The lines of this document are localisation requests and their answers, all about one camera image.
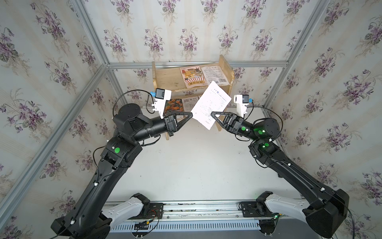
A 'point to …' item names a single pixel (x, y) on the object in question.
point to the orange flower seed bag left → (175, 105)
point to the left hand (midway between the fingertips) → (193, 118)
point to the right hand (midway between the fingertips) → (215, 117)
